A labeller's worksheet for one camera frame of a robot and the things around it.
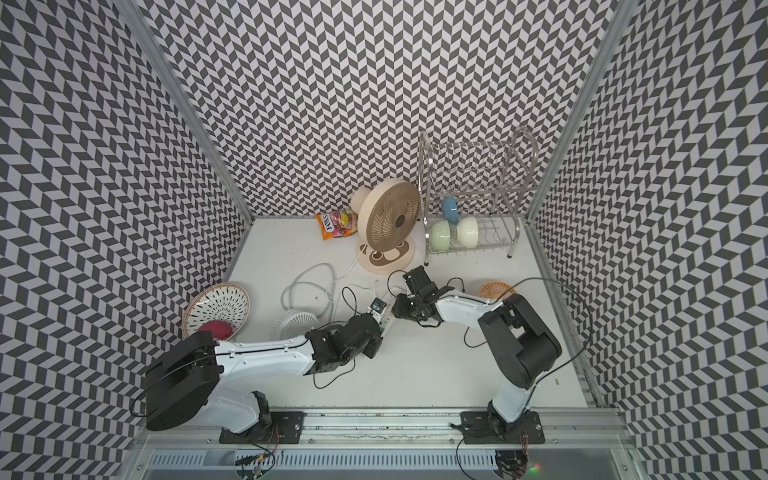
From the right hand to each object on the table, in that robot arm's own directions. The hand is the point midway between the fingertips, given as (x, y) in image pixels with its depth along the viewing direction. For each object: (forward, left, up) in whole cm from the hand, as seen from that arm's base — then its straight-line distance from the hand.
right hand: (399, 315), depth 92 cm
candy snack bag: (+38, +24, +2) cm, 45 cm away
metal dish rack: (+45, -28, +11) cm, 54 cm away
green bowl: (+22, -14, +12) cm, 29 cm away
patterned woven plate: (+4, +58, +2) cm, 58 cm away
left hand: (-6, +6, +4) cm, 10 cm away
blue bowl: (+35, -19, +11) cm, 41 cm away
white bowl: (+25, -23, +11) cm, 35 cm away
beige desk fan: (+20, +3, +25) cm, 32 cm away
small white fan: (-8, +28, +11) cm, 32 cm away
